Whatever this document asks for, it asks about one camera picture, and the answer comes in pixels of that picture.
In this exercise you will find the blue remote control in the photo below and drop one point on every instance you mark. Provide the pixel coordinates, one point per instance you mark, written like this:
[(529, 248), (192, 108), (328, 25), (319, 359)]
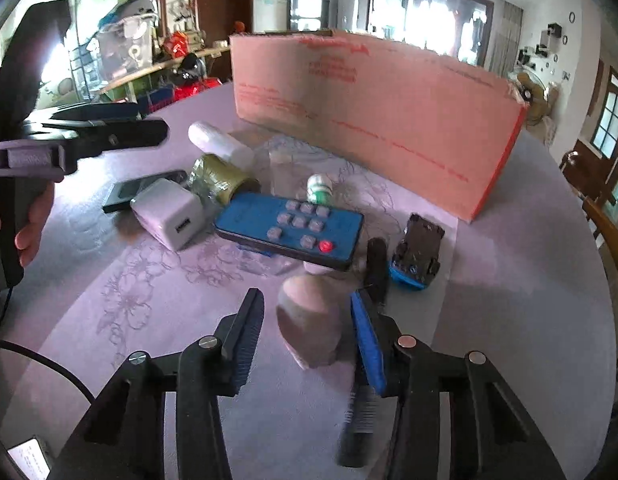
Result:
[(318, 234)]

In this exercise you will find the olive tape roll bag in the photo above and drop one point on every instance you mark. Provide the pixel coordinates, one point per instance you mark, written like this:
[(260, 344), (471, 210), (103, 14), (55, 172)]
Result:
[(220, 180)]

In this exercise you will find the pink cardboard box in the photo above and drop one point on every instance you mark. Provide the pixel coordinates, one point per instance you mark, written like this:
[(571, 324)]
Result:
[(439, 127)]

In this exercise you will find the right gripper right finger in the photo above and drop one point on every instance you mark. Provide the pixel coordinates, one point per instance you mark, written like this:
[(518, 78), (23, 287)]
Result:
[(492, 436)]

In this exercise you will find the person left hand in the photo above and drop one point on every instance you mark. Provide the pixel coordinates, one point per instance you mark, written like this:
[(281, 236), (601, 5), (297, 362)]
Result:
[(28, 239)]

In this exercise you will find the white usb charger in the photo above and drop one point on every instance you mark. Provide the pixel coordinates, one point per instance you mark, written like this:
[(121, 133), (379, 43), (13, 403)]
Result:
[(170, 213)]

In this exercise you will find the television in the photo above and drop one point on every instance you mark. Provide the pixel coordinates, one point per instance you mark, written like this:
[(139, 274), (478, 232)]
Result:
[(307, 15)]

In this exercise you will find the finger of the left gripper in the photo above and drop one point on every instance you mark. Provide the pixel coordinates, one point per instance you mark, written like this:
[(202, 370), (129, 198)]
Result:
[(90, 138), (89, 112)]

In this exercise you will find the white lotion bottle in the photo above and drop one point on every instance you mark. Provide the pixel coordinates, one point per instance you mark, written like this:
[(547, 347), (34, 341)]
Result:
[(211, 140)]

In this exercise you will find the green white tube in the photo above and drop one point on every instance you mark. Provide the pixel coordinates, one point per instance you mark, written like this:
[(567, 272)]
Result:
[(320, 190)]

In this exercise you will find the black comb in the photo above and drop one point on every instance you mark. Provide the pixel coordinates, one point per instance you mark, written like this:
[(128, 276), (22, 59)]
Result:
[(357, 433)]

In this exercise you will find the clear storage bin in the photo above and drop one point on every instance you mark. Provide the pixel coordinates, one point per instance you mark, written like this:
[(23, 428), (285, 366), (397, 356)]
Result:
[(126, 46)]

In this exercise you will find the standing fan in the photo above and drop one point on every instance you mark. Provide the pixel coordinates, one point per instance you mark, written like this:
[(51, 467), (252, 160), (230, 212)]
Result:
[(533, 93)]

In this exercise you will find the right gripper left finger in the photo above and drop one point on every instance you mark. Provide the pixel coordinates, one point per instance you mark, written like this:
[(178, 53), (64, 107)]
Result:
[(121, 435)]

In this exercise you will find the pink makeup sponge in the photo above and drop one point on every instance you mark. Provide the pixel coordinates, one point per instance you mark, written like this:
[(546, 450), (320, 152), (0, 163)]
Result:
[(309, 318)]

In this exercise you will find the black smartphone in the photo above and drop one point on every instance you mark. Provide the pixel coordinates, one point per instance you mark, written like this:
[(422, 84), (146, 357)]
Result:
[(121, 193)]

